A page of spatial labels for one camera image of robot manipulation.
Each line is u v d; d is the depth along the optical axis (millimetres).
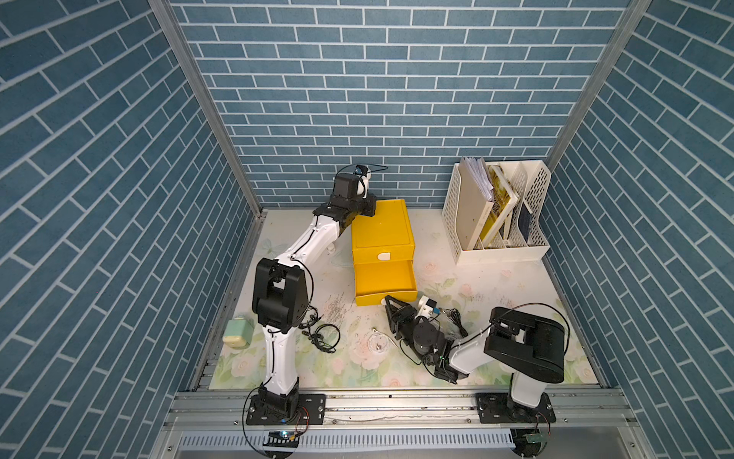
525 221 1032
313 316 903
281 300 525
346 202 713
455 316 907
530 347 470
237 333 788
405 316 739
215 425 725
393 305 825
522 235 1060
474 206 854
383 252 825
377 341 850
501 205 921
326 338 865
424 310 800
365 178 825
